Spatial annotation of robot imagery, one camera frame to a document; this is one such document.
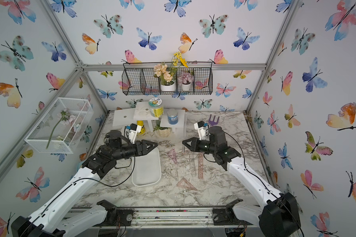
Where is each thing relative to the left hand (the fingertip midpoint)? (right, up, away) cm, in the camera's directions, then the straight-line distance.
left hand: (156, 144), depth 69 cm
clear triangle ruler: (+12, -19, +20) cm, 30 cm away
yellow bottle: (-15, +11, +29) cm, 34 cm away
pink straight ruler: (+23, -16, +23) cm, 37 cm away
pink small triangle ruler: (+14, -24, +16) cm, 32 cm away
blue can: (+6, +14, +19) cm, 25 cm away
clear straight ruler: (+19, -15, +24) cm, 34 cm away
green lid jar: (-2, +19, +12) cm, 22 cm away
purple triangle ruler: (+6, -10, +27) cm, 29 cm away
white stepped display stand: (-13, +17, +19) cm, 29 cm away
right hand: (+13, +1, +4) cm, 14 cm away
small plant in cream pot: (-1, +5, +29) cm, 30 cm away
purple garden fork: (+36, +11, +45) cm, 59 cm away
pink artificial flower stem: (-46, +14, +5) cm, 49 cm away
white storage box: (-9, -18, +22) cm, 29 cm away
